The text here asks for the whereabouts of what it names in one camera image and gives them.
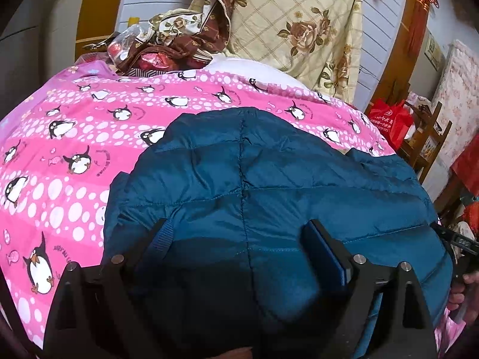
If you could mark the brown floral cloth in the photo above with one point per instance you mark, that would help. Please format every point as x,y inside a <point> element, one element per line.
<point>220,3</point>

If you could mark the grey refrigerator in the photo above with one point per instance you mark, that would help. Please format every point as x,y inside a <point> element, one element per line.
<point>30,26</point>

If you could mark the wooden chair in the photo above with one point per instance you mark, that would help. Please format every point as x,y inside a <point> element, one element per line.
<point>430,138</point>

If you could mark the wall picture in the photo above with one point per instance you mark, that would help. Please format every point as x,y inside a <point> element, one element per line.
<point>435,50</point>

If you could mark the blue puffer jacket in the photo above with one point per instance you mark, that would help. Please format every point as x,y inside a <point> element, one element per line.
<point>262,172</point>

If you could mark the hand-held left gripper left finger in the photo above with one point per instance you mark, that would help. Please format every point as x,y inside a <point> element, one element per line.
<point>148,241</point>

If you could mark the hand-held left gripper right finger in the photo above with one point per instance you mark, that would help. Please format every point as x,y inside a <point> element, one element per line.
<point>329,258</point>

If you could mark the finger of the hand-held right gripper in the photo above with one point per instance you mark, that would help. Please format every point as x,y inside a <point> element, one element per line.
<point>454,237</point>

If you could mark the red chinese knot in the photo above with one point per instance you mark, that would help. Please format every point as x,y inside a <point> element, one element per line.
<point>421,7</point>

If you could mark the pink penguin blanket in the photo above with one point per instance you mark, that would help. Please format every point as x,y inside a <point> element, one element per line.
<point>75,119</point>

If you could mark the red shiny packet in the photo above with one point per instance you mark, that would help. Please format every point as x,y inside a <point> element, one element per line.
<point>155,61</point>

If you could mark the white pillow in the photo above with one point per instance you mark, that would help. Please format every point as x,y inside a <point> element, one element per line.
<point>254,69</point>

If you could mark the floral lace curtain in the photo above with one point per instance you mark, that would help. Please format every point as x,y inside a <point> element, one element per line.
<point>460,93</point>

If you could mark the clear plastic bag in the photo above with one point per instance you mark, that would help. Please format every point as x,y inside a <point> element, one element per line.
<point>127,43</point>

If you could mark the red shopping bag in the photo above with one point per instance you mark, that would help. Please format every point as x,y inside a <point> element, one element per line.
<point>389,123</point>

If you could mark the cream floral quilt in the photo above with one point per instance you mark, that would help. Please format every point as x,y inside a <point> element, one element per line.
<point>292,18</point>

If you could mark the person's right hand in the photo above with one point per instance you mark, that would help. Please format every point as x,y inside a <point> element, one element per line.
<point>456,299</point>

